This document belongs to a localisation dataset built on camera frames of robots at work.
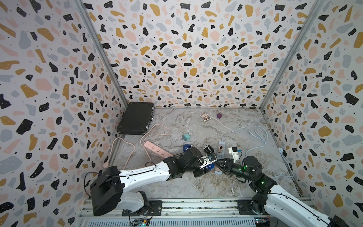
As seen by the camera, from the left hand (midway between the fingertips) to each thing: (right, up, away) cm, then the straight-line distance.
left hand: (210, 163), depth 76 cm
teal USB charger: (-13, +11, +25) cm, 30 cm away
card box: (+1, +27, +38) cm, 47 cm away
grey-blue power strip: (+9, +1, +15) cm, 17 cm away
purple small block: (+13, +27, +41) cm, 51 cm away
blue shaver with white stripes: (-13, +6, +19) cm, 24 cm away
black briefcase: (-52, +26, +33) cm, 66 cm away
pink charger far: (+9, +6, +13) cm, 17 cm away
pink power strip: (-33, +4, +18) cm, 38 cm away
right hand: (+3, 0, -3) cm, 4 cm away
